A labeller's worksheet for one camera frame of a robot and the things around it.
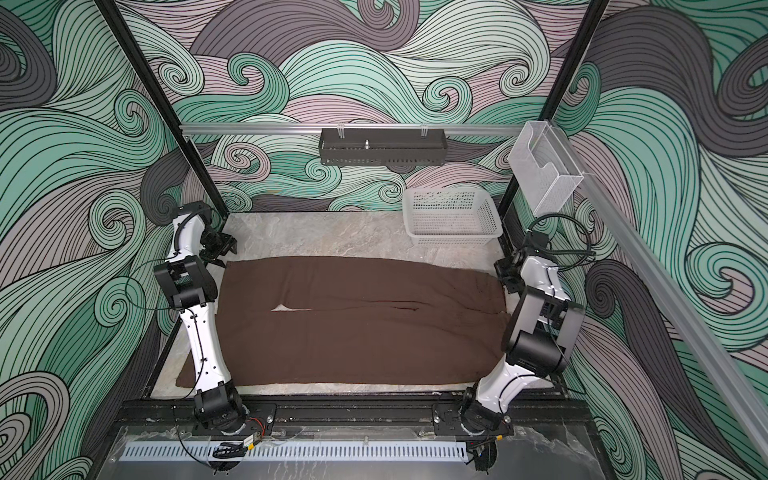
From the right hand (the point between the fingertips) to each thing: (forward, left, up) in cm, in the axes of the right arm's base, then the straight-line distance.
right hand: (501, 271), depth 92 cm
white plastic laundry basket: (+31, +10, -8) cm, 34 cm away
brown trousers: (-13, +46, -7) cm, 48 cm away
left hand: (+11, +91, -4) cm, 91 cm away
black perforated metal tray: (+35, +37, +23) cm, 56 cm away
